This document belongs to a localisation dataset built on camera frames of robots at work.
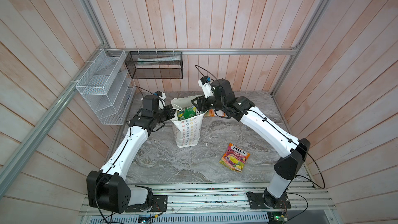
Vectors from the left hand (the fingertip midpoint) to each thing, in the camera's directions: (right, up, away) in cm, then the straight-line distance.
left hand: (176, 112), depth 80 cm
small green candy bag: (+7, 0, +6) cm, 9 cm away
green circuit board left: (-13, -50, -10) cm, 53 cm away
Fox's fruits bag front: (+32, -26, +6) cm, 42 cm away
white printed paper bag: (+6, -10, -2) cm, 12 cm away
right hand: (+10, +6, -6) cm, 14 cm away
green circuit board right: (+48, -49, -9) cm, 69 cm away
